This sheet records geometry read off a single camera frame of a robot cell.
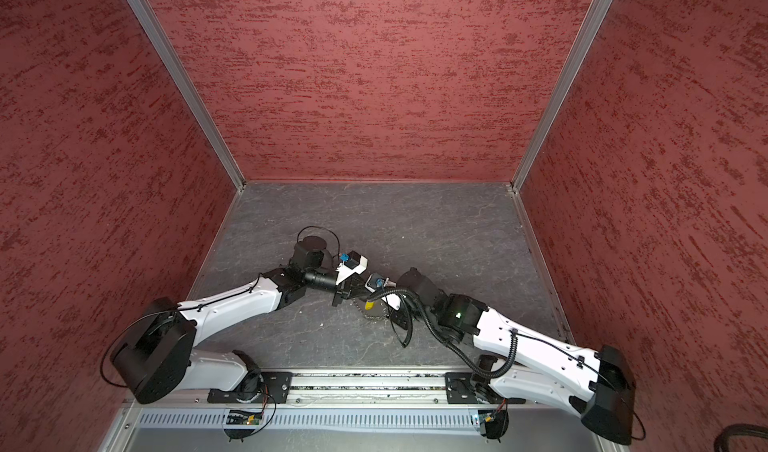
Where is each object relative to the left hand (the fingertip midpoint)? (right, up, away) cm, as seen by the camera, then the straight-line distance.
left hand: (373, 294), depth 75 cm
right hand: (+3, -2, -1) cm, 4 cm away
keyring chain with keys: (-1, -4, +3) cm, 5 cm away
